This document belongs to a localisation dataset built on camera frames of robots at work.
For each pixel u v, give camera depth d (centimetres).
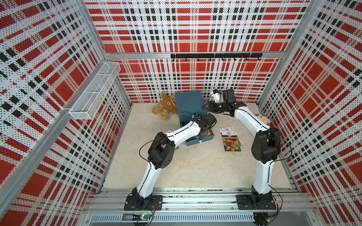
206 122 70
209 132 94
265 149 53
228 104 73
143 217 69
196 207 74
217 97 85
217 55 89
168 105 110
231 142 97
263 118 101
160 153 55
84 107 69
